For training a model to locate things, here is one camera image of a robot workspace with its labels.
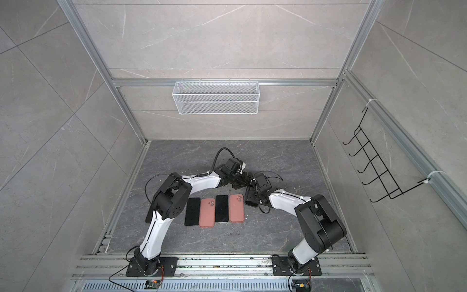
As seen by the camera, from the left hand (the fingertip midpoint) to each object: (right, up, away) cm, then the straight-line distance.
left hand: (254, 180), depth 95 cm
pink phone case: (-24, -15, -7) cm, 29 cm away
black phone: (-17, -15, -9) cm, 24 cm away
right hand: (-2, -7, -1) cm, 8 cm away
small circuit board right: (+17, -39, -25) cm, 49 cm away
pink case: (-10, -14, -5) cm, 18 cm away
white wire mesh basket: (-21, +46, +5) cm, 51 cm away
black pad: (-2, -6, -12) cm, 13 cm away
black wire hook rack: (+42, +3, -36) cm, 55 cm away
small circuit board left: (-43, -38, -25) cm, 63 cm away
